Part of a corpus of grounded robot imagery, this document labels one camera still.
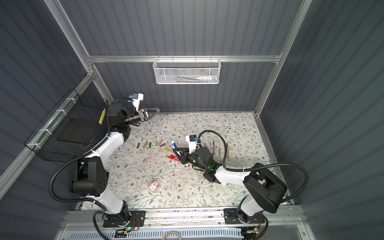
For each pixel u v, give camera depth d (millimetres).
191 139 709
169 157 962
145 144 1018
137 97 708
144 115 698
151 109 742
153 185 824
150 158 955
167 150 989
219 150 989
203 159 621
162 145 1020
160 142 1022
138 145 1018
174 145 769
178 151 761
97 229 680
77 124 759
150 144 1020
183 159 698
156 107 752
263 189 440
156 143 1022
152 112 748
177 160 936
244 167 501
